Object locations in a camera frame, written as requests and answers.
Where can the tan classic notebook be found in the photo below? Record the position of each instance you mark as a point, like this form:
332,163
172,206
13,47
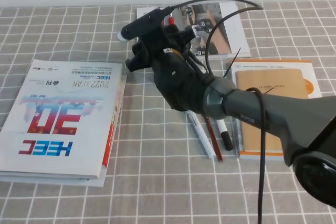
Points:
282,82

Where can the dark red pencil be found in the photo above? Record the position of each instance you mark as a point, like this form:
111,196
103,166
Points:
213,139

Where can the white booklet under magazine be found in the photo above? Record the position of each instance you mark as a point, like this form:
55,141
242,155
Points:
235,33

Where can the white marker black cap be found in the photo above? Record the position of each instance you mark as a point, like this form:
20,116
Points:
224,134

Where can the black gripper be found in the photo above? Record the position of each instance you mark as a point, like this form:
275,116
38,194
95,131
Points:
176,71

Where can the white marker on table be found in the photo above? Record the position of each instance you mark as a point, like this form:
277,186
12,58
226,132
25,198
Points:
201,134

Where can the white orange book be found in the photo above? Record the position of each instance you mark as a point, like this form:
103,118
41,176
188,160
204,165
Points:
307,72

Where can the white HEEC 30 book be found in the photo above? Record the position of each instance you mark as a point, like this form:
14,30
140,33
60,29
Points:
60,121

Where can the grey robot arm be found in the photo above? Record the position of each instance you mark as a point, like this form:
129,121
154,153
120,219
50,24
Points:
306,127

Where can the photo cover magazine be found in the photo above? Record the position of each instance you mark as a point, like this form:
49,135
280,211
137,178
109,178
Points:
202,18

